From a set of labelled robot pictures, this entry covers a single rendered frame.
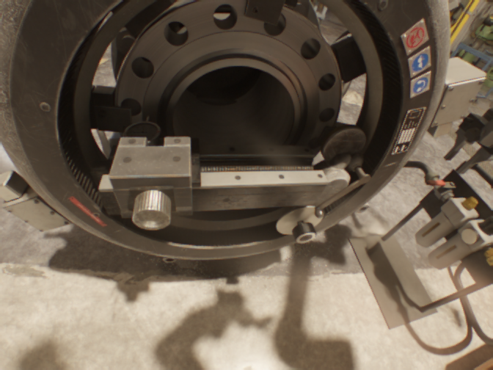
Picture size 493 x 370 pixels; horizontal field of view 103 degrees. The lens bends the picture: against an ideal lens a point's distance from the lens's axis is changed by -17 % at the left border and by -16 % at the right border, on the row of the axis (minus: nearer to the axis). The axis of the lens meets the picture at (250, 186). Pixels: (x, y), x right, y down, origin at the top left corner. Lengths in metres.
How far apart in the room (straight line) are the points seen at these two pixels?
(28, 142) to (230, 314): 0.74
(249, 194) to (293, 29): 0.28
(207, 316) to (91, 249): 0.50
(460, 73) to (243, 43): 0.40
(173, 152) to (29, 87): 0.18
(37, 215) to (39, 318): 0.48
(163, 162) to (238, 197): 0.16
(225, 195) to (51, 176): 0.27
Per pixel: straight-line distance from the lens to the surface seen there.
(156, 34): 0.41
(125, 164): 0.31
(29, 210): 0.59
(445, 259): 1.04
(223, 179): 0.38
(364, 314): 1.09
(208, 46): 0.41
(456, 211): 0.99
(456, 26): 3.93
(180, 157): 0.30
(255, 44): 0.42
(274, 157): 0.45
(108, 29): 0.34
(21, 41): 0.32
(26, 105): 0.36
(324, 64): 0.47
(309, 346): 0.95
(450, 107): 0.58
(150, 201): 0.28
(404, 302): 1.23
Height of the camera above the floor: 0.86
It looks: 46 degrees down
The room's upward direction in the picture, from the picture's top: 17 degrees clockwise
